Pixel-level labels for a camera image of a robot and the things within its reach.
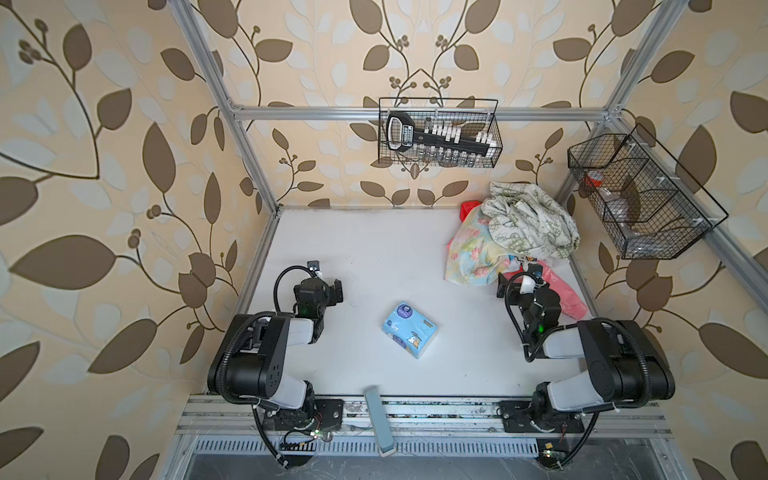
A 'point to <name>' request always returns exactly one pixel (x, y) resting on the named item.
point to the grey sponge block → (380, 421)
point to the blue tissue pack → (410, 329)
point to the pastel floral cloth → (474, 257)
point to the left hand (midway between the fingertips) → (323, 279)
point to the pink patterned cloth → (569, 304)
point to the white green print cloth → (524, 219)
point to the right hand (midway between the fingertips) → (518, 277)
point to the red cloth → (466, 207)
